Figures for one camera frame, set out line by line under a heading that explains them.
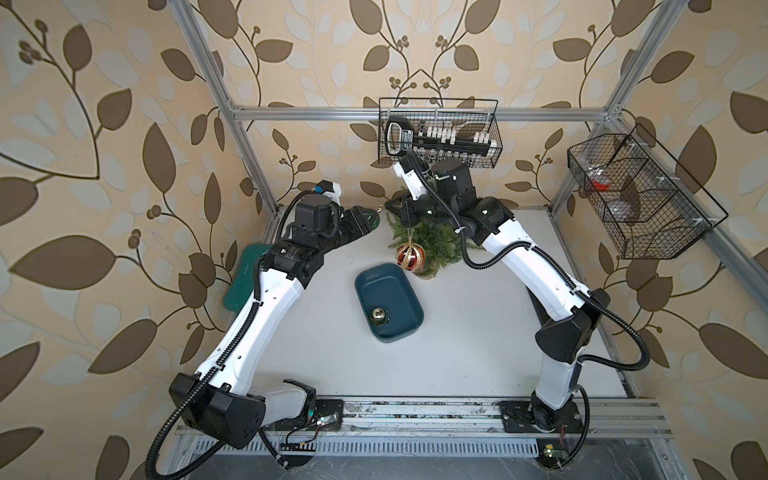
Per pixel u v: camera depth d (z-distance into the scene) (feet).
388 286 3.21
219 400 1.22
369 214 2.27
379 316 2.86
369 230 2.11
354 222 2.02
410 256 2.32
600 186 2.69
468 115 2.99
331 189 2.11
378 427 2.42
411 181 2.16
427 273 2.79
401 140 2.79
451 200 1.79
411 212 2.03
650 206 2.41
